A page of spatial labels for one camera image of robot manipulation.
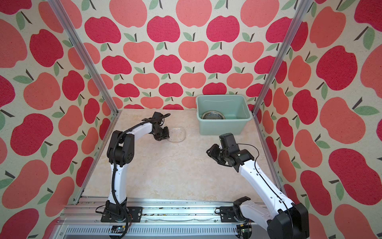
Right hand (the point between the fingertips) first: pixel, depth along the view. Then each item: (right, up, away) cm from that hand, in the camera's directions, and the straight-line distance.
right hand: (211, 151), depth 80 cm
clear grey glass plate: (+6, +22, +32) cm, 39 cm away
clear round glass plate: (-21, +8, +28) cm, 36 cm away
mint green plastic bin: (+24, +27, +34) cm, 49 cm away
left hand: (-25, +6, +25) cm, 36 cm away
